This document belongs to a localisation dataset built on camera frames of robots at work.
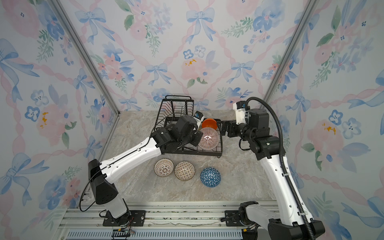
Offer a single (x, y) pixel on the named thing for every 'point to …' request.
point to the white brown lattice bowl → (164, 167)
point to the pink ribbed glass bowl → (210, 138)
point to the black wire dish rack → (171, 108)
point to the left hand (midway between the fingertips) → (201, 130)
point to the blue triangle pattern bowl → (210, 177)
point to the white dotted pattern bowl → (184, 170)
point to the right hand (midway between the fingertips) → (226, 120)
